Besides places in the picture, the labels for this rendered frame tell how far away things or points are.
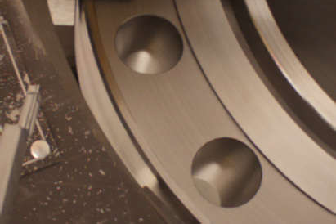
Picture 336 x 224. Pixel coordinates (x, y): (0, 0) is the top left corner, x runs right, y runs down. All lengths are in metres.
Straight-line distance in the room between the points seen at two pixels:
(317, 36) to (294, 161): 0.38
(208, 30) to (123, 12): 0.05
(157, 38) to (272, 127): 0.08
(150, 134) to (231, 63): 0.06
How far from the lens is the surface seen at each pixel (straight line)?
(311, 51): 0.66
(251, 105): 0.27
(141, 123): 0.25
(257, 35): 0.29
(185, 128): 0.26
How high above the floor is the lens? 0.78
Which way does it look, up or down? 23 degrees down
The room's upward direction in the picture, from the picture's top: 174 degrees clockwise
